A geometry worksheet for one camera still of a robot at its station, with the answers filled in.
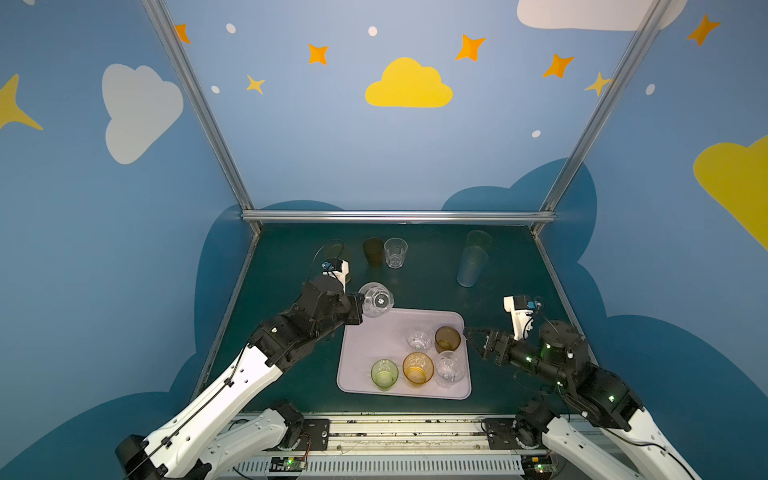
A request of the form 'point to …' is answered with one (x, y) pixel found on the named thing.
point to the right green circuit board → (538, 465)
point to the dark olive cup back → (374, 250)
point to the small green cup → (384, 374)
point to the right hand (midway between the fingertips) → (476, 328)
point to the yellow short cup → (418, 368)
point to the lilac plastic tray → (385, 338)
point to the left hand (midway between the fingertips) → (368, 297)
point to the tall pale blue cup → (472, 261)
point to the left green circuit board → (287, 464)
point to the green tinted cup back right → (478, 238)
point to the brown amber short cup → (447, 338)
